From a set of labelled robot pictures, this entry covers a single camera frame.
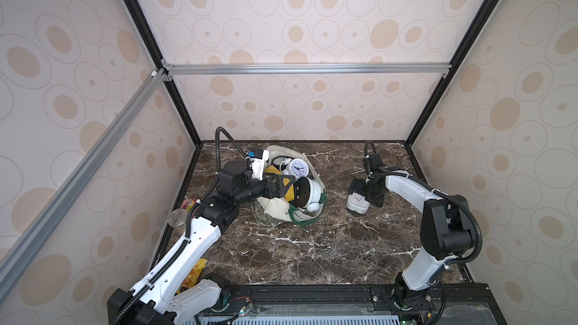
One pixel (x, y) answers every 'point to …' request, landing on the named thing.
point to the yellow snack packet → (194, 275)
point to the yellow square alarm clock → (290, 194)
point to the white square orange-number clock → (357, 203)
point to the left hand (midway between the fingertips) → (292, 177)
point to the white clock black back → (307, 194)
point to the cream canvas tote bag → (278, 208)
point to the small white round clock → (298, 168)
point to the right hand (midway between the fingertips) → (367, 195)
